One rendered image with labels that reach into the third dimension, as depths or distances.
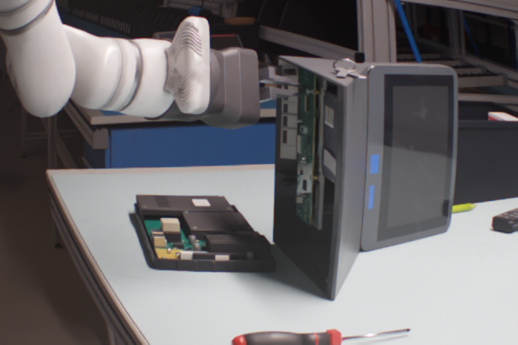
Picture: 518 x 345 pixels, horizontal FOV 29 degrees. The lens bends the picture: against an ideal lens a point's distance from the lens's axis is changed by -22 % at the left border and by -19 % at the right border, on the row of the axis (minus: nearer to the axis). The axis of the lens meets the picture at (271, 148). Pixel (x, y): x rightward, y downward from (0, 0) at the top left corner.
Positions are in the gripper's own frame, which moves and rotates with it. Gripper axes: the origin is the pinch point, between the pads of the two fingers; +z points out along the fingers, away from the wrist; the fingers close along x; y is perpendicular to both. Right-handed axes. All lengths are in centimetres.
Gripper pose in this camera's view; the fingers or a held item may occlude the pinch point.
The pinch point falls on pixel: (307, 91)
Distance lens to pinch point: 122.1
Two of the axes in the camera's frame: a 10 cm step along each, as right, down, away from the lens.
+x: 0.5, 9.9, -1.6
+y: -7.1, 1.5, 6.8
